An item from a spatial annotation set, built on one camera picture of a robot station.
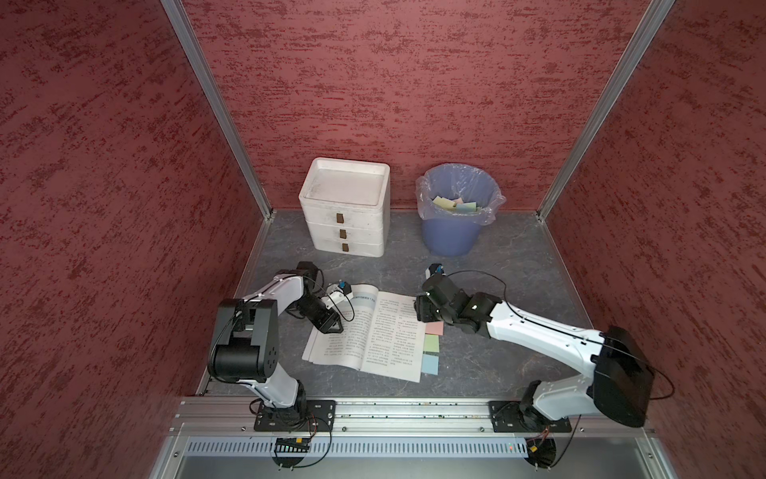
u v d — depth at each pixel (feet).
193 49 2.50
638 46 2.50
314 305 2.50
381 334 2.86
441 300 2.04
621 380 1.35
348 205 2.94
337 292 2.67
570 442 2.32
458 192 3.40
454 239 3.27
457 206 3.41
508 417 2.43
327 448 2.29
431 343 2.81
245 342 1.51
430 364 2.72
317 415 2.43
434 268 2.44
